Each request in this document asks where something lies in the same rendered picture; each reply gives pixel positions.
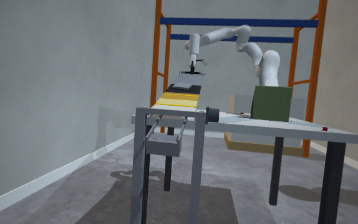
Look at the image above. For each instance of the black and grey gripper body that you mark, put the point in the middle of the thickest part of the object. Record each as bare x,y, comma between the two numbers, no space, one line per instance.
192,58

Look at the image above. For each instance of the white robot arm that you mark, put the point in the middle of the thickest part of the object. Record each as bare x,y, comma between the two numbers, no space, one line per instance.
265,65

